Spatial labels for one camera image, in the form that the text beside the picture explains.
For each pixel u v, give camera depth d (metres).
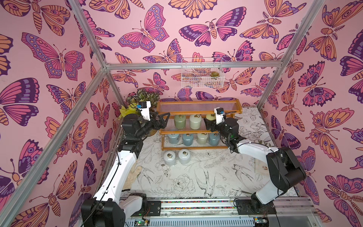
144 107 0.63
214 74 0.92
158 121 0.64
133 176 0.85
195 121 0.85
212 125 0.79
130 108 0.87
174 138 0.93
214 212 0.73
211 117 0.83
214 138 0.92
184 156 0.85
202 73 0.95
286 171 0.46
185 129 0.92
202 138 0.93
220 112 0.74
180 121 0.84
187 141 0.93
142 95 0.96
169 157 0.84
